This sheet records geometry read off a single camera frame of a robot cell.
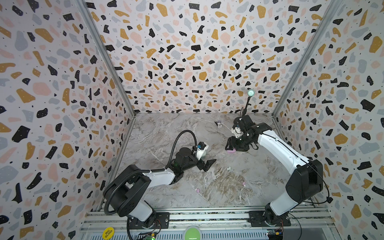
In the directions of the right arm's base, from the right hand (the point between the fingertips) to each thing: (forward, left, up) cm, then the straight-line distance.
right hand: (229, 146), depth 83 cm
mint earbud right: (-6, -2, -17) cm, 18 cm away
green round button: (-39, +19, -14) cm, 45 cm away
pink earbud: (-19, +17, -16) cm, 30 cm away
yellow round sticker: (-40, +58, -15) cm, 72 cm away
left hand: (-3, +9, -1) cm, 10 cm away
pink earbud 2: (-15, -9, -17) cm, 24 cm away
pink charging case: (-5, -1, +3) cm, 6 cm away
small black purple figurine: (+29, +3, -15) cm, 33 cm away
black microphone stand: (+27, -13, +15) cm, 34 cm away
